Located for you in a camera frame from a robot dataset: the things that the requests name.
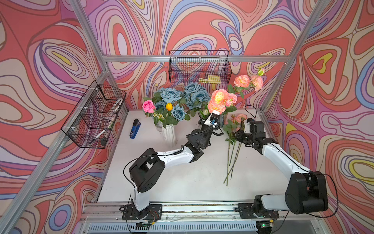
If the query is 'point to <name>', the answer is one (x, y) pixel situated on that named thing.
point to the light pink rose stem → (238, 118)
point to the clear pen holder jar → (222, 120)
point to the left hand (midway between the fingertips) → (215, 108)
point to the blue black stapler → (136, 126)
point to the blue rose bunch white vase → (164, 117)
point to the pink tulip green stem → (233, 128)
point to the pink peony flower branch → (231, 167)
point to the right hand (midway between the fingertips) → (235, 137)
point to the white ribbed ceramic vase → (169, 135)
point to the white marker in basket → (97, 136)
